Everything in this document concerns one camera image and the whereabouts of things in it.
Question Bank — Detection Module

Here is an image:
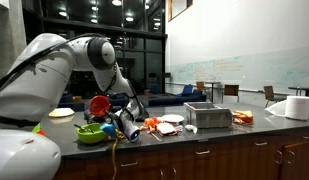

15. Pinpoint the wall whiteboard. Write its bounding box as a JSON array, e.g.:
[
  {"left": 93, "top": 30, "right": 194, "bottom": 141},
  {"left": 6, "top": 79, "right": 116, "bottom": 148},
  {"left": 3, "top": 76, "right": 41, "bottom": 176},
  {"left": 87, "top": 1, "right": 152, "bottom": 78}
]
[{"left": 169, "top": 45, "right": 309, "bottom": 95}]

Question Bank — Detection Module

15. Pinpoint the blue lounge chair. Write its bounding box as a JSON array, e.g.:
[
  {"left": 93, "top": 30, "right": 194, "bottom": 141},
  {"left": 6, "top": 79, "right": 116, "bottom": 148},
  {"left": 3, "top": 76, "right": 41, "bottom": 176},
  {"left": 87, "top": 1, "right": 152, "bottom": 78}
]
[{"left": 176, "top": 84, "right": 195, "bottom": 98}]

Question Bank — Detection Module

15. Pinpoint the small white crumpled item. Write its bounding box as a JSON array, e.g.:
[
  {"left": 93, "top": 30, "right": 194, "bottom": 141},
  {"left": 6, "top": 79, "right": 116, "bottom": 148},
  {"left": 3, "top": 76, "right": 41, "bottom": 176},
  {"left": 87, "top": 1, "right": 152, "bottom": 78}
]
[{"left": 184, "top": 123, "right": 199, "bottom": 135}]

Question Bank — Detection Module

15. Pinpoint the long blue sofa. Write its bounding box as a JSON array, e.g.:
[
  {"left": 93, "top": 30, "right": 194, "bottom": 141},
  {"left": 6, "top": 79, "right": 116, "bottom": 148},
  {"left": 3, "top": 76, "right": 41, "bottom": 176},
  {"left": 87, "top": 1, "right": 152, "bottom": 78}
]
[{"left": 147, "top": 92, "right": 208, "bottom": 108}]

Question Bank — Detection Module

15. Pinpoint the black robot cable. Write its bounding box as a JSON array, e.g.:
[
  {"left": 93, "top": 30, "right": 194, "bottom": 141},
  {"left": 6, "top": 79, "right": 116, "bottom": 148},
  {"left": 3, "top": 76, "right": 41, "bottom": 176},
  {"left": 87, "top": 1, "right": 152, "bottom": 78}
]
[{"left": 0, "top": 32, "right": 106, "bottom": 98}]

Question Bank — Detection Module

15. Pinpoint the wooden counter cabinet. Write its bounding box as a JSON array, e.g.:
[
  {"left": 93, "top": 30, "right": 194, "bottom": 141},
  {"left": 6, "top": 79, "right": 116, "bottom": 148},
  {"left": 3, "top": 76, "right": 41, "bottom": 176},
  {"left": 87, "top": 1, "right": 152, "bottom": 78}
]
[{"left": 53, "top": 125, "right": 309, "bottom": 180}]

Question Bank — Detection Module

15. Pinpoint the pale yellow plate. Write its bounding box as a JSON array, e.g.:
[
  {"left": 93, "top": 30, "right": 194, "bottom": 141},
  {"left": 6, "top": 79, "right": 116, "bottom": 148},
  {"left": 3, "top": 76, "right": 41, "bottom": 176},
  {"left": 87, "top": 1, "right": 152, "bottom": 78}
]
[{"left": 47, "top": 107, "right": 76, "bottom": 119}]

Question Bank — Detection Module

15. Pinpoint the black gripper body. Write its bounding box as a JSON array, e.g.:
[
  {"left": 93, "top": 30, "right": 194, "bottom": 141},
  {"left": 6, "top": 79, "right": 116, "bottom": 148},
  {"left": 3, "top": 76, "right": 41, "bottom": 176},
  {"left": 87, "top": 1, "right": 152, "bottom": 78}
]
[{"left": 105, "top": 110, "right": 125, "bottom": 132}]

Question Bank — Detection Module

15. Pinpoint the dark rectangular table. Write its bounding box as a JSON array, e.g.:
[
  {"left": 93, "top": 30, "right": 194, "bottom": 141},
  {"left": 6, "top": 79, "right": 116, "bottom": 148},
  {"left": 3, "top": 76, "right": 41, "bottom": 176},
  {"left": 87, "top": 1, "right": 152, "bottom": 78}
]
[{"left": 287, "top": 85, "right": 309, "bottom": 98}]

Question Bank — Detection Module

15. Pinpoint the white plate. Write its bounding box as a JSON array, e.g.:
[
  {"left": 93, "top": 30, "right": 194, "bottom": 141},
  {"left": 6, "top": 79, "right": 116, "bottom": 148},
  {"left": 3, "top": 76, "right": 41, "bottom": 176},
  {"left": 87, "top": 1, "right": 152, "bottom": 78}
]
[{"left": 161, "top": 113, "right": 186, "bottom": 125}]

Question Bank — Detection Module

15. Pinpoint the green plastic bowl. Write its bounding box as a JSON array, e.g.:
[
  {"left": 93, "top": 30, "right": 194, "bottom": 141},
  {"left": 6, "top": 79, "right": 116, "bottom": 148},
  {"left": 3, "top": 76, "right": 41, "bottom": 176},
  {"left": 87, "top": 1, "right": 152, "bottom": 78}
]
[{"left": 75, "top": 122, "right": 109, "bottom": 145}]

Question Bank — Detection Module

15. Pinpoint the grey metal bin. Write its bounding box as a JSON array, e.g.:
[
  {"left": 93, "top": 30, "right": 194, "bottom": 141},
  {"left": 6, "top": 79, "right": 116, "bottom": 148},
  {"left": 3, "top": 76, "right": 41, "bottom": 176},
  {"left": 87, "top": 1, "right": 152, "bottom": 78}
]
[{"left": 183, "top": 101, "right": 234, "bottom": 130}]

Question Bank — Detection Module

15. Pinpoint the grey chair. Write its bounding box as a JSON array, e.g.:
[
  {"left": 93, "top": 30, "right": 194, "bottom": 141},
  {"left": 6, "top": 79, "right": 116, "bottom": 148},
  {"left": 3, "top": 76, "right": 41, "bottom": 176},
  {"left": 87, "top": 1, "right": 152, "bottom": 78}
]
[{"left": 262, "top": 85, "right": 282, "bottom": 109}]

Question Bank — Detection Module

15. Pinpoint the black puffer jacket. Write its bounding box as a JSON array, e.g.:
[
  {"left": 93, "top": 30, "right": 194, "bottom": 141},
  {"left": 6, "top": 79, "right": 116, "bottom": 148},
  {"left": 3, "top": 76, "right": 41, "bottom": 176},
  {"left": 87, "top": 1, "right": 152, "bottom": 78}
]
[{"left": 83, "top": 105, "right": 152, "bottom": 124}]

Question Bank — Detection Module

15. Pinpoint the white paper towel roll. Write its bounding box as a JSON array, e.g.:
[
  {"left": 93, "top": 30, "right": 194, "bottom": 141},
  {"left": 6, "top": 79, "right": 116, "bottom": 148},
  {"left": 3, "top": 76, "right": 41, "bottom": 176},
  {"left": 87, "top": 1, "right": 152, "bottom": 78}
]
[{"left": 284, "top": 95, "right": 309, "bottom": 121}]

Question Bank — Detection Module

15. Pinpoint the black spoon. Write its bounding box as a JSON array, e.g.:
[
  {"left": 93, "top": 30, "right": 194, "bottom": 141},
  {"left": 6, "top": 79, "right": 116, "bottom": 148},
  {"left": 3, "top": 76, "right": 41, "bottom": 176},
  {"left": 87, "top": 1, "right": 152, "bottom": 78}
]
[{"left": 72, "top": 123, "right": 95, "bottom": 134}]

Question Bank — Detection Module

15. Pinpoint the metal fork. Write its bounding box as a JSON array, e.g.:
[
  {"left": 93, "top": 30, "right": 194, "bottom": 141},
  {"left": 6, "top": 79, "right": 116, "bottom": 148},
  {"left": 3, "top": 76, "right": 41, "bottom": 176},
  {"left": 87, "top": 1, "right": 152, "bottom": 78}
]
[{"left": 147, "top": 130, "right": 163, "bottom": 143}]

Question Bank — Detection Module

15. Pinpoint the orange plush toy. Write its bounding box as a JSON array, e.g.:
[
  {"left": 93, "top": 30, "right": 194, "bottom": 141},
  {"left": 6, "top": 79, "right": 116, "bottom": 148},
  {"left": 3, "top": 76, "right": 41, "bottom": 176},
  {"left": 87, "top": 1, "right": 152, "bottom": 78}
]
[{"left": 139, "top": 116, "right": 164, "bottom": 133}]

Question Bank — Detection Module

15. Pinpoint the orange bowl blue outside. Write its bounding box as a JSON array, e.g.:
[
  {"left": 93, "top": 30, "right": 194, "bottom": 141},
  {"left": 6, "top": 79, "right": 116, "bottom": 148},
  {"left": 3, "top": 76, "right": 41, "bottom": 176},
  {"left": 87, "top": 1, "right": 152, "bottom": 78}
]
[{"left": 89, "top": 95, "right": 112, "bottom": 117}]

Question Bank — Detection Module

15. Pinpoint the dark blue sofa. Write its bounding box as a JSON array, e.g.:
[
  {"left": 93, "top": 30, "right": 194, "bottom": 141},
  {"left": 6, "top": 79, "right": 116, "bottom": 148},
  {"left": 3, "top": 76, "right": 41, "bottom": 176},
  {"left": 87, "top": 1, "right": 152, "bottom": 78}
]
[{"left": 58, "top": 92, "right": 87, "bottom": 113}]

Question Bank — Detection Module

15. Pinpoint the light wooden chair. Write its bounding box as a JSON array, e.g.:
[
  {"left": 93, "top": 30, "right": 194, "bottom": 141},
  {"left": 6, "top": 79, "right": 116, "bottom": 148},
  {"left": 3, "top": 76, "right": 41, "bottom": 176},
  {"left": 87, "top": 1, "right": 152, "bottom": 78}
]
[{"left": 195, "top": 80, "right": 207, "bottom": 92}]

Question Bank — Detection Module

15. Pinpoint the wrapped sandwich packet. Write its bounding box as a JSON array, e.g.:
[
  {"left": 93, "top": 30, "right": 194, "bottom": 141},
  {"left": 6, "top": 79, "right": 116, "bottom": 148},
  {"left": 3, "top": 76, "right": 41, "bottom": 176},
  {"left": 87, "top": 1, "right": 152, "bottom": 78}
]
[{"left": 155, "top": 121, "right": 179, "bottom": 137}]

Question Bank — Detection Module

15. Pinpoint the round high table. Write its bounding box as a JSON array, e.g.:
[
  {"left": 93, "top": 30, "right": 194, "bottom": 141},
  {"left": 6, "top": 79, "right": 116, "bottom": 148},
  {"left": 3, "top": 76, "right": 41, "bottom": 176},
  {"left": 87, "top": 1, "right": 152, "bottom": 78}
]
[{"left": 204, "top": 80, "right": 223, "bottom": 104}]

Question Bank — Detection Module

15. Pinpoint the orange snack bag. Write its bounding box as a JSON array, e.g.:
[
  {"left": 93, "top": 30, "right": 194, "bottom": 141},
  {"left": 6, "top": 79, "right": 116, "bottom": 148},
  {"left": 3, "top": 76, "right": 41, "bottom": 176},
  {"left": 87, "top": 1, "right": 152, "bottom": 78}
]
[{"left": 231, "top": 109, "right": 255, "bottom": 126}]

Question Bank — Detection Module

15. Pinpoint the brown chair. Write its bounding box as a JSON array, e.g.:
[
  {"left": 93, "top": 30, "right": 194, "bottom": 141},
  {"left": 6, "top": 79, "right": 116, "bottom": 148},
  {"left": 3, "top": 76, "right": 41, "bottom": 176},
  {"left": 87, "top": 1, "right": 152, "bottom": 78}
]
[{"left": 221, "top": 83, "right": 241, "bottom": 104}]

